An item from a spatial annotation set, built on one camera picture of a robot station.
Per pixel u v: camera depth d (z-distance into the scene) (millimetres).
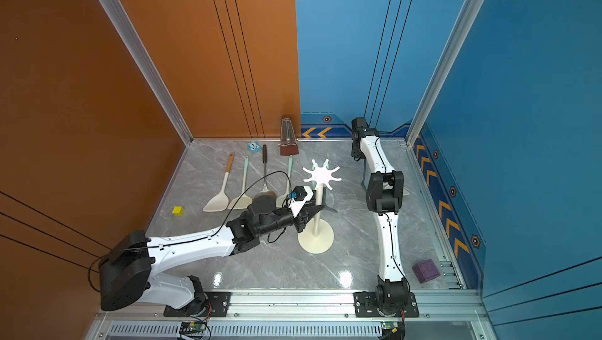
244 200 970
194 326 721
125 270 416
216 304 737
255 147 1157
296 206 620
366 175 1021
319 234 870
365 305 724
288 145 1096
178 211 923
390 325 724
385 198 668
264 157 1122
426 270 758
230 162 1116
